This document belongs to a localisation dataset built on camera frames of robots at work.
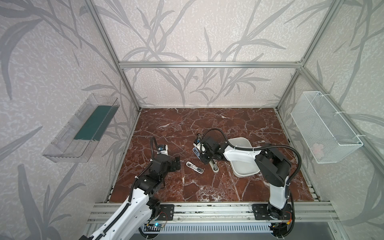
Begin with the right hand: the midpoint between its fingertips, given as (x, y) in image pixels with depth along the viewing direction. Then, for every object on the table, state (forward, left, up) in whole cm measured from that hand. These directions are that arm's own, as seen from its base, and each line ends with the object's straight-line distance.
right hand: (200, 151), depth 93 cm
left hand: (-5, +14, +9) cm, 18 cm away
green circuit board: (-38, +21, -2) cm, 43 cm away
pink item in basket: (-9, -58, +19) cm, 62 cm away
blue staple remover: (0, +3, -1) cm, 3 cm away
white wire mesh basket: (-10, -54, +32) cm, 63 cm away
